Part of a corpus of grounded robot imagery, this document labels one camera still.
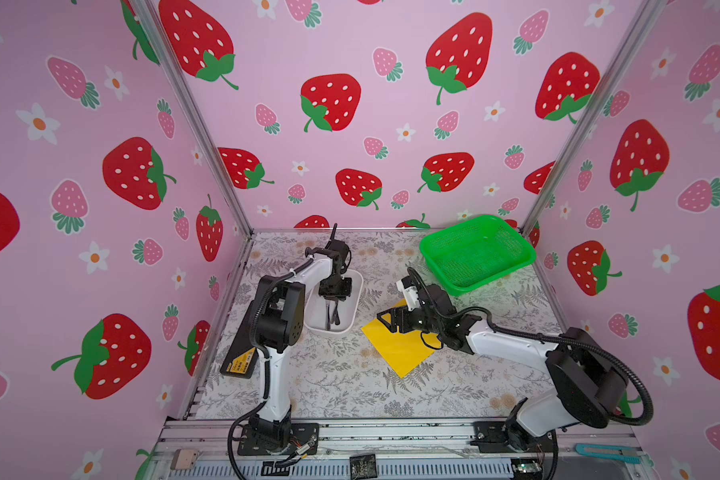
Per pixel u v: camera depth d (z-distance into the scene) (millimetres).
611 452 719
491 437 731
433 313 664
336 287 878
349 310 951
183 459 701
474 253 1138
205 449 726
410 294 773
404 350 890
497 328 572
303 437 736
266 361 575
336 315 973
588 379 440
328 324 951
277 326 549
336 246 859
